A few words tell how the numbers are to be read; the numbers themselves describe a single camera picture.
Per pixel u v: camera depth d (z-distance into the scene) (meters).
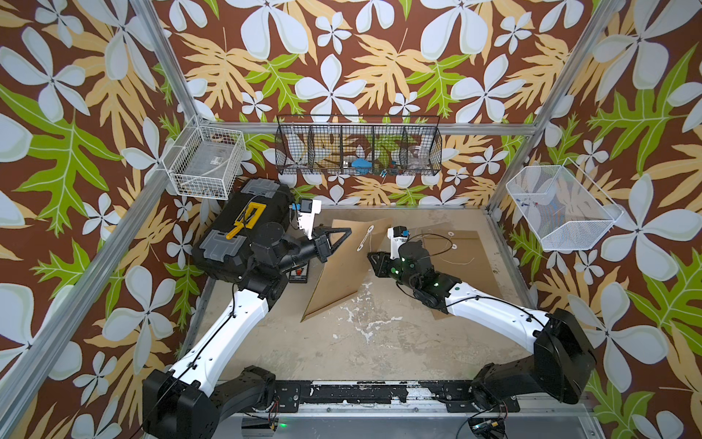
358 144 0.99
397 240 0.72
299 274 0.98
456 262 1.03
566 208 0.82
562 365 0.41
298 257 0.59
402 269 0.65
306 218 0.59
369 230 0.69
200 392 0.38
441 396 0.75
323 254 0.58
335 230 0.63
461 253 1.05
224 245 0.85
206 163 0.85
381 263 0.70
